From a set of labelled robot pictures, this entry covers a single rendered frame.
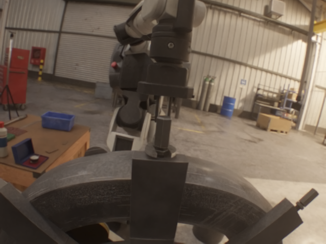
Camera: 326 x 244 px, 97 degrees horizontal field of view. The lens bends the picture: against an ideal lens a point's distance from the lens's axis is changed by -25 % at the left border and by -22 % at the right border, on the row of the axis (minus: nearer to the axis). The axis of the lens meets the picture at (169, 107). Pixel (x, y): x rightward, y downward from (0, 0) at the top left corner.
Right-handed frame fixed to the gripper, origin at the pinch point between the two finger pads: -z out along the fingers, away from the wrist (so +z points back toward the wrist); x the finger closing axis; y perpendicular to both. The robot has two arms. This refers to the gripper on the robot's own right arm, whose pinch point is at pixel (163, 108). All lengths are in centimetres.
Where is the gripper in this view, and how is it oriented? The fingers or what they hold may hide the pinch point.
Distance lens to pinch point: 40.9
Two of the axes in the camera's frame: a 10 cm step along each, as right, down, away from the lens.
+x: -9.9, -1.1, -0.4
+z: 1.1, -9.8, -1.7
